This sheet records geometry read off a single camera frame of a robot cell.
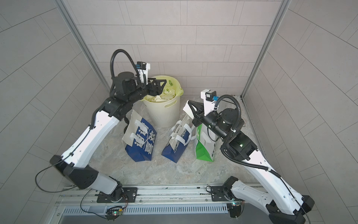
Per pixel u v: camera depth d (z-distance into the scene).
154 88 0.56
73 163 0.39
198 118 0.47
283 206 0.36
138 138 0.74
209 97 0.44
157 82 0.58
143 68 0.54
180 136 0.71
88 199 0.70
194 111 0.55
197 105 0.52
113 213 0.65
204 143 0.71
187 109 0.58
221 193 0.72
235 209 0.68
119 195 0.65
